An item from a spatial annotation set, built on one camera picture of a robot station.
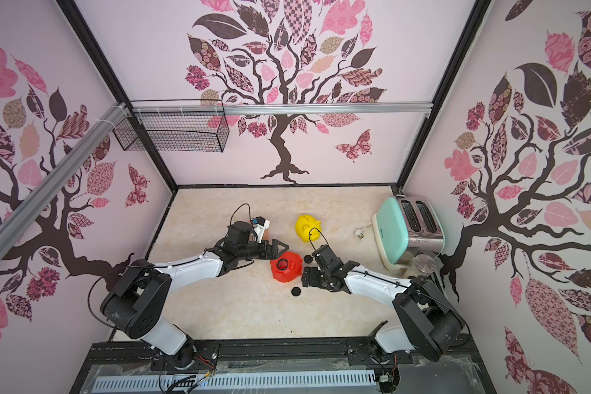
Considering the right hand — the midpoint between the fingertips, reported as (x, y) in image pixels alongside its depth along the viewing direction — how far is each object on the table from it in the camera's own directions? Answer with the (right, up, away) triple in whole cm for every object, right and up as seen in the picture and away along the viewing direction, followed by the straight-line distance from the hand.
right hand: (311, 278), depth 88 cm
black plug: (-1, +6, +7) cm, 9 cm away
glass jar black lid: (+37, +7, -10) cm, 39 cm away
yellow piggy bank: (-1, +18, +6) cm, 19 cm away
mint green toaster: (+33, +19, -5) cm, 39 cm away
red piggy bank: (-9, +5, -4) cm, 11 cm away
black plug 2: (-6, -5, -1) cm, 7 cm away
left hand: (-10, +10, 0) cm, 14 cm away
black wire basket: (-53, +59, +7) cm, 80 cm away
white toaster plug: (+21, +15, +13) cm, 29 cm away
